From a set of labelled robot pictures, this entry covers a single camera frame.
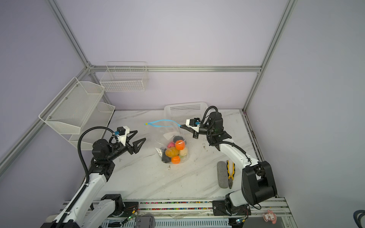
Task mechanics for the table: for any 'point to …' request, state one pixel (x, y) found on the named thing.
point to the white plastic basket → (177, 113)
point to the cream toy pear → (184, 152)
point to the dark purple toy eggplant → (164, 157)
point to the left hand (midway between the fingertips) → (140, 135)
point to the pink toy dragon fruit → (171, 144)
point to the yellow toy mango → (172, 151)
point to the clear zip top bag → (163, 135)
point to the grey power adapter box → (146, 221)
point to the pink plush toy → (270, 216)
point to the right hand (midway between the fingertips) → (181, 124)
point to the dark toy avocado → (177, 137)
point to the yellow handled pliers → (230, 178)
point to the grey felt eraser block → (222, 175)
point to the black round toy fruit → (169, 159)
